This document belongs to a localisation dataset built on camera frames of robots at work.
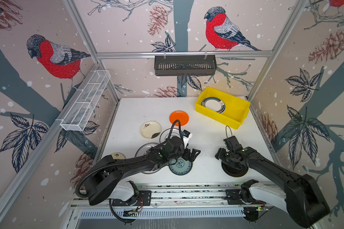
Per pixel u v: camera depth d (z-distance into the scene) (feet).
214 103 3.76
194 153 2.30
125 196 1.97
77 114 2.37
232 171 2.53
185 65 3.45
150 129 3.39
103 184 1.37
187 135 2.33
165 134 3.21
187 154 2.30
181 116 3.54
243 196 2.19
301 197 1.33
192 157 2.32
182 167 2.77
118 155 2.93
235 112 3.62
